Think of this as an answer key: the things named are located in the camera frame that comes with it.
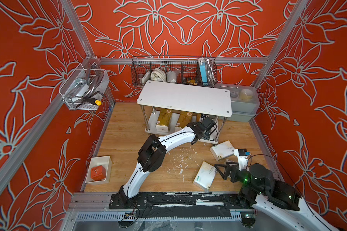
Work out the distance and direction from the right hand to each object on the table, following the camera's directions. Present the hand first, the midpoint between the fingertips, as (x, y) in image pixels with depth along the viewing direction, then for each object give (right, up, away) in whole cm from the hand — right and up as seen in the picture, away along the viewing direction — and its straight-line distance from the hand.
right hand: (218, 166), depth 67 cm
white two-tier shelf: (-2, +32, +9) cm, 34 cm away
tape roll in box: (+27, +38, +25) cm, 53 cm away
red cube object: (-63, -8, +11) cm, 65 cm away
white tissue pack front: (-4, -9, +11) cm, 15 cm away
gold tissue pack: (-27, +21, +24) cm, 41 cm away
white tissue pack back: (+10, +2, +22) cm, 24 cm away
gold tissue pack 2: (-14, +22, +25) cm, 37 cm away
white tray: (-63, -5, +20) cm, 66 cm away
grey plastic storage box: (+27, +33, +28) cm, 51 cm away
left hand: (-2, +14, +23) cm, 28 cm away
